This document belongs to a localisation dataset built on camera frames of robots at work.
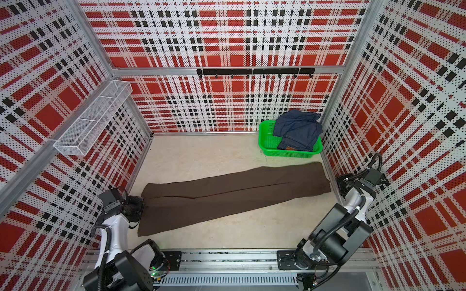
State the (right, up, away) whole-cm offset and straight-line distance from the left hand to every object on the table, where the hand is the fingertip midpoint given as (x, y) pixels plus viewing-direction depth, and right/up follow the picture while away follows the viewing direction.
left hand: (149, 200), depth 84 cm
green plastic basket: (+61, +28, +32) cm, 74 cm away
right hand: (+90, +11, 0) cm, 91 cm away
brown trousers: (+6, 0, +4) cm, 7 cm away
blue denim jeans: (+79, +37, +28) cm, 91 cm away
